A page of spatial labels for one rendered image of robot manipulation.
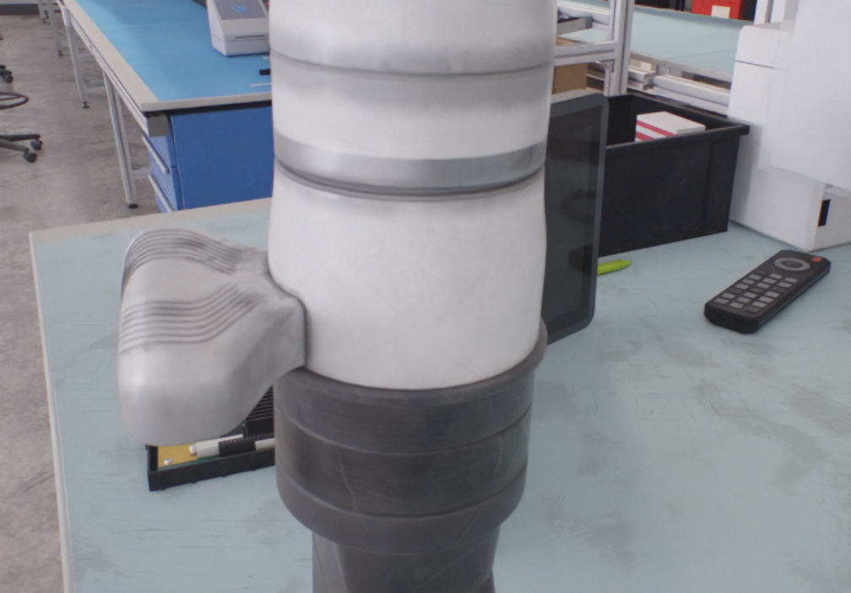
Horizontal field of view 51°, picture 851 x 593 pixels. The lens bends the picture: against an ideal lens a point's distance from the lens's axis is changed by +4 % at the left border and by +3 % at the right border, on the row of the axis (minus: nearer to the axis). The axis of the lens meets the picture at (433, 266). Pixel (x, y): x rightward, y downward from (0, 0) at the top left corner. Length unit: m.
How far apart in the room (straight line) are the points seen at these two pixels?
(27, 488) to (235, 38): 1.29
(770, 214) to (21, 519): 1.87
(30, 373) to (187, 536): 2.45
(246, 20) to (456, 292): 2.46
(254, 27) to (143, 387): 2.46
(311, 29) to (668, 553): 0.42
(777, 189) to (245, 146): 1.43
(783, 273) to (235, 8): 2.06
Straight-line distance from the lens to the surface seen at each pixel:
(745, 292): 0.83
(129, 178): 4.33
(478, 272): 0.20
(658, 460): 0.62
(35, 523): 2.35
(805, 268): 0.90
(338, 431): 0.22
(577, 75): 2.53
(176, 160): 2.13
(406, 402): 0.21
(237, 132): 2.13
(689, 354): 0.75
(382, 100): 0.19
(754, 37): 1.01
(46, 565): 2.22
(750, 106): 1.01
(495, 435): 0.23
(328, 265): 0.20
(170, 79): 2.32
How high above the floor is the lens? 1.35
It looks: 23 degrees down
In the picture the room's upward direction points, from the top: 1 degrees counter-clockwise
